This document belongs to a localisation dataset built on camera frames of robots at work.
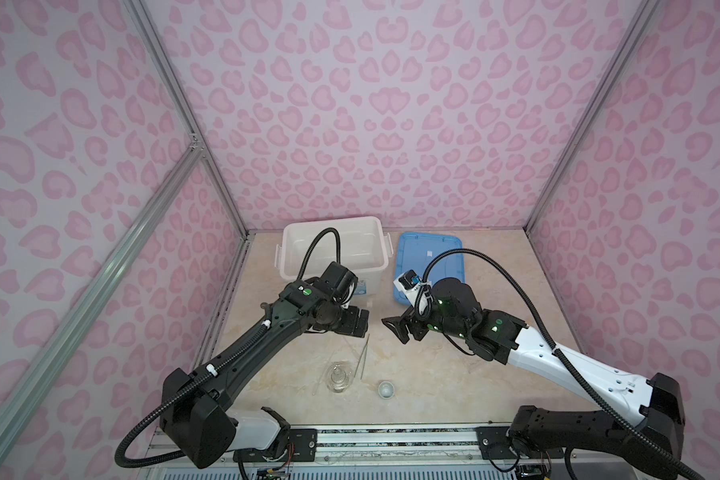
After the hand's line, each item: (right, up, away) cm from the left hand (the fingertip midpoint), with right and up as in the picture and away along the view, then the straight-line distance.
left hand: (353, 319), depth 77 cm
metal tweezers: (+2, -15, +9) cm, 17 cm away
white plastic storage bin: (+2, +19, +32) cm, 38 cm away
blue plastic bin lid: (+33, +13, +32) cm, 48 cm away
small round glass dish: (+9, -20, +4) cm, 22 cm away
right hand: (+11, +5, -5) cm, 13 cm away
